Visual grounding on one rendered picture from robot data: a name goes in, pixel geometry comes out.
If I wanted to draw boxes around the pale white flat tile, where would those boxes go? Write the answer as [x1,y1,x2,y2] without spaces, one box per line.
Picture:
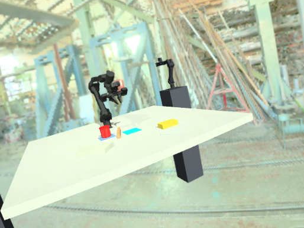
[161,127,185,135]

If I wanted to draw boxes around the yellow rectangular block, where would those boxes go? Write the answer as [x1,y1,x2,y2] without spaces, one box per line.
[157,119,178,129]

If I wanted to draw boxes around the red cup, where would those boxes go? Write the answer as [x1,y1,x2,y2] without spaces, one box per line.
[99,126,111,138]

